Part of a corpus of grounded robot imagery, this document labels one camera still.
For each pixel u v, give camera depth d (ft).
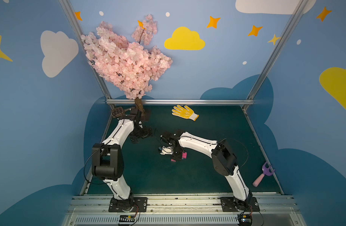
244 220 2.40
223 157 1.74
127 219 2.40
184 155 2.73
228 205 2.42
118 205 2.22
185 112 3.90
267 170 2.83
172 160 2.90
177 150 2.55
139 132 2.52
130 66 2.39
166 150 2.65
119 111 3.79
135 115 2.40
